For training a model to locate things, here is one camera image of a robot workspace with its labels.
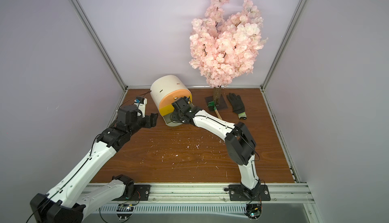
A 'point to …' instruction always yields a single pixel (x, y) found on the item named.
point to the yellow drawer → (166, 110)
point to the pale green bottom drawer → (169, 122)
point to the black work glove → (237, 105)
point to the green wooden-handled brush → (212, 104)
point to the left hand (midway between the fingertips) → (153, 112)
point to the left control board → (124, 211)
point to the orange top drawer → (169, 98)
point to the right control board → (253, 211)
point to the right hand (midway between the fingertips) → (174, 113)
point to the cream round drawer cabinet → (166, 89)
